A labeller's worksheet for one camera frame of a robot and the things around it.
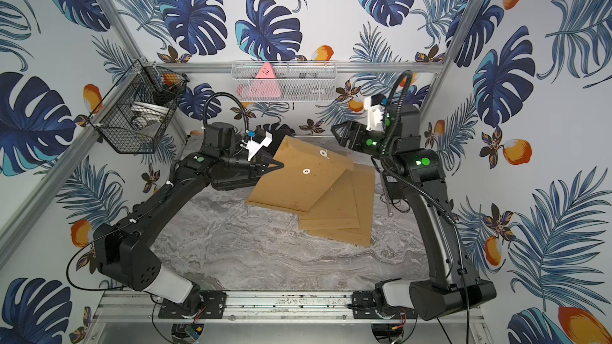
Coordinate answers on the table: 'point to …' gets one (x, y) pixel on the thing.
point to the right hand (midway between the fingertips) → (339, 129)
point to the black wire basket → (133, 117)
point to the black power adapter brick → (395, 186)
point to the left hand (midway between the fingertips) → (281, 160)
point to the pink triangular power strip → (264, 85)
